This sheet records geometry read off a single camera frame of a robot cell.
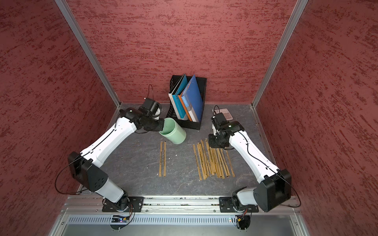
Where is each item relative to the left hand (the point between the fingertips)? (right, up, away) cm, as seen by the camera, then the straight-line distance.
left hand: (159, 129), depth 80 cm
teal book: (+8, +18, +7) cm, 21 cm away
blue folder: (+19, +23, +16) cm, 34 cm away
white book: (+6, +18, +8) cm, 20 cm away
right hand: (+30, -10, -1) cm, 31 cm away
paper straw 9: (-2, -20, +10) cm, 22 cm away
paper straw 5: (+32, -21, +10) cm, 39 cm away
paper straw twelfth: (+38, -22, +8) cm, 45 cm away
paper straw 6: (+21, -22, +10) cm, 32 cm away
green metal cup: (+8, 0, -6) cm, 10 cm away
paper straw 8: (+26, -19, +10) cm, 34 cm away
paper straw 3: (+34, -22, +8) cm, 41 cm away
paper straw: (+42, -26, +6) cm, 50 cm away
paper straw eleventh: (+27, -17, +12) cm, 34 cm away
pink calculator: (+45, +11, +38) cm, 60 cm away
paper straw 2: (+39, -22, +10) cm, 46 cm away
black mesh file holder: (+2, +11, +30) cm, 32 cm away
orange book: (+13, +14, +10) cm, 22 cm away
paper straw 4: (+29, -20, +10) cm, 37 cm away
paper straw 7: (+28, -12, +17) cm, 35 cm away
